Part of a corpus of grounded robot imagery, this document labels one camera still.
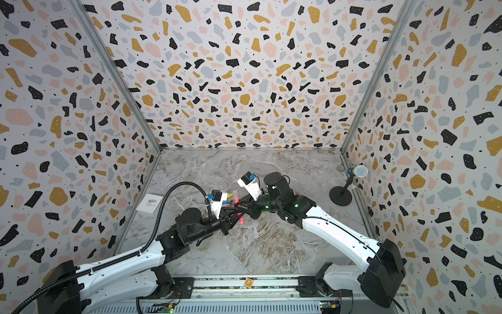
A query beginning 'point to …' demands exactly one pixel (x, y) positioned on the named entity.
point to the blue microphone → (360, 171)
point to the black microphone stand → (340, 195)
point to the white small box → (148, 207)
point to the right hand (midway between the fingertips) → (237, 205)
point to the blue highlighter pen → (226, 202)
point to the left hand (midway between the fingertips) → (245, 211)
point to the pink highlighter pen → (236, 201)
